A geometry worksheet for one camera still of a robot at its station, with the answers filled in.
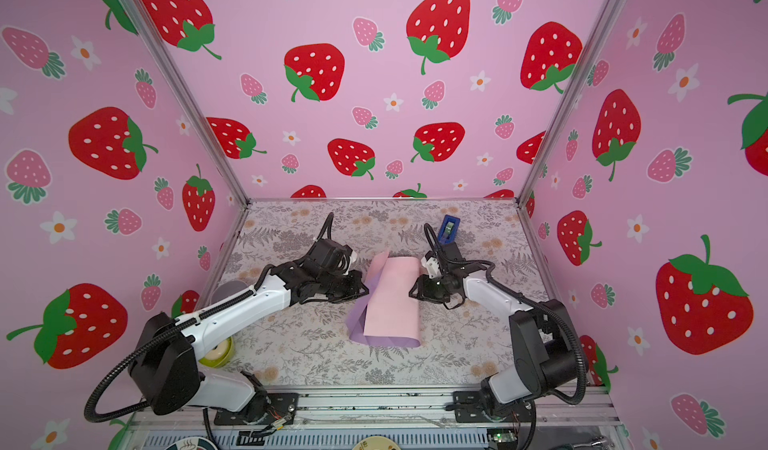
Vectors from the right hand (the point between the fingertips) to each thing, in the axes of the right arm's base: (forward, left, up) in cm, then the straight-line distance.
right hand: (413, 294), depth 88 cm
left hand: (-5, +11, +8) cm, 14 cm away
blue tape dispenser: (+27, -10, 0) cm, 29 cm away
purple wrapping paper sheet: (-6, +7, -3) cm, 10 cm away
